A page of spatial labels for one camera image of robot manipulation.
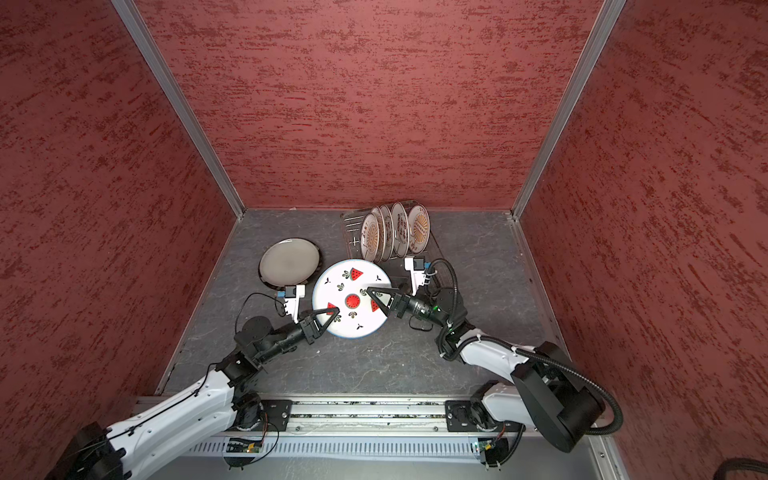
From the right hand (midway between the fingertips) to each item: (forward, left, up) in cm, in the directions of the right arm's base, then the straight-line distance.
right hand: (371, 291), depth 72 cm
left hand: (-3, +9, -6) cm, 11 cm away
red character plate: (+32, -9, -14) cm, 36 cm away
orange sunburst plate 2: (+35, -2, -10) cm, 36 cm away
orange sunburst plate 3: (+32, -16, -13) cm, 38 cm away
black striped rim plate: (+27, +20, -19) cm, 39 cm away
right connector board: (-31, -29, -26) cm, 50 cm away
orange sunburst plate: (+29, +2, -13) cm, 32 cm away
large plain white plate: (+22, +30, -18) cm, 42 cm away
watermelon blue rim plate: (+2, +7, -1) cm, 7 cm away
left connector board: (-28, +34, -25) cm, 51 cm away
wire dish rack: (+39, +9, -17) cm, 43 cm away
